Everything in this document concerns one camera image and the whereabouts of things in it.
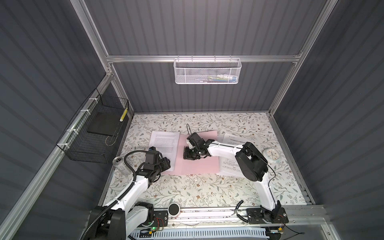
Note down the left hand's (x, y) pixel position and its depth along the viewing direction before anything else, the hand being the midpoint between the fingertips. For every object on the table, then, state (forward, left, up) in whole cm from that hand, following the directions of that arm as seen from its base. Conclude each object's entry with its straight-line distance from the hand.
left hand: (166, 162), depth 88 cm
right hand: (+4, -10, -4) cm, 12 cm away
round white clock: (+2, -66, -2) cm, 66 cm away
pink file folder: (-3, -24, 0) cm, 24 cm away
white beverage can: (-3, +24, +8) cm, 25 cm away
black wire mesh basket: (+4, +34, +22) cm, 41 cm away
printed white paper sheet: (+17, +1, -5) cm, 18 cm away
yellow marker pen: (+19, +22, +22) cm, 36 cm away
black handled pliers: (-30, -38, -5) cm, 49 cm away
